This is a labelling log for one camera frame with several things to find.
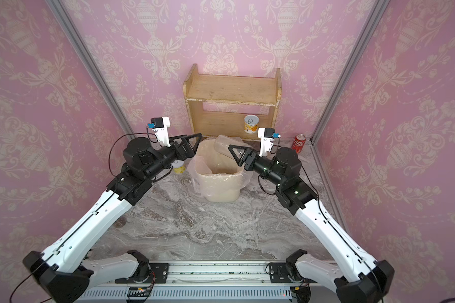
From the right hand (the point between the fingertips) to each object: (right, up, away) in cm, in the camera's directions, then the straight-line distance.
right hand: (234, 148), depth 62 cm
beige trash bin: (-5, -10, +11) cm, 15 cm away
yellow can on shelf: (+9, +14, +30) cm, 34 cm away
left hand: (-13, +4, +2) cm, 14 cm away
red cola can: (+37, +5, +45) cm, 59 cm away
